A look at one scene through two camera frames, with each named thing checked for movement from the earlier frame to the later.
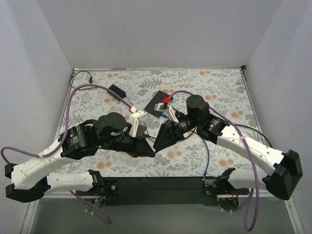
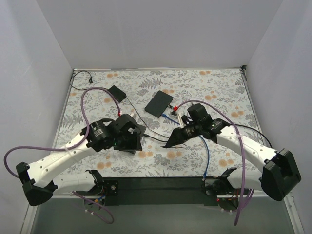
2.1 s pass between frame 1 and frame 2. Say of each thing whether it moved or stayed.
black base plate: stayed
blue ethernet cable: stayed
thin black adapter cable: moved
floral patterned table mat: stayed
